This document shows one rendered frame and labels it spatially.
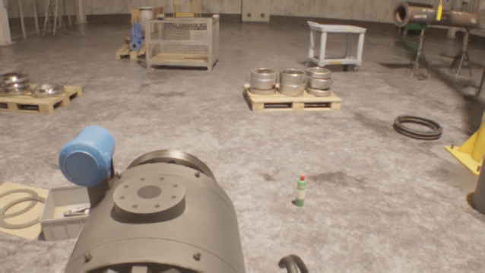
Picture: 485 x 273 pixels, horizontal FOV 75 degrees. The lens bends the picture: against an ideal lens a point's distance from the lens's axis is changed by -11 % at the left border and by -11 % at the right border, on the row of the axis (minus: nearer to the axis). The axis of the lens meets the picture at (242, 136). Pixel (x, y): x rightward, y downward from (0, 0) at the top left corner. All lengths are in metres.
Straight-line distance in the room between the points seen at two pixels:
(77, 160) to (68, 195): 1.60
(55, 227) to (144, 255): 1.58
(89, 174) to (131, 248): 0.35
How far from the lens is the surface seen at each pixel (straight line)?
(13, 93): 5.44
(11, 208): 2.96
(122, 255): 0.91
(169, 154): 1.48
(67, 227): 2.42
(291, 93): 4.68
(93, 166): 1.16
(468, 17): 8.34
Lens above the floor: 1.48
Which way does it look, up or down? 24 degrees down
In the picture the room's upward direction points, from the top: 2 degrees clockwise
